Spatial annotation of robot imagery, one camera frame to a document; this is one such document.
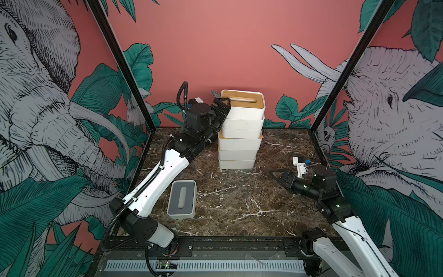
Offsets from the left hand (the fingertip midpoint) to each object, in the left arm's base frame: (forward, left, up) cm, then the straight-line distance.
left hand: (229, 102), depth 64 cm
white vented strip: (-47, +9, -47) cm, 67 cm away
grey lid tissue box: (-2, -6, -14) cm, 15 cm away
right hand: (-19, -17, -22) cm, 34 cm away
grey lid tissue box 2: (-20, +24, -47) cm, 56 cm away
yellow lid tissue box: (0, +1, -33) cm, 33 cm away
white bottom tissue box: (0, +1, -44) cm, 44 cm away
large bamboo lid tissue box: (0, -5, -25) cm, 25 cm away
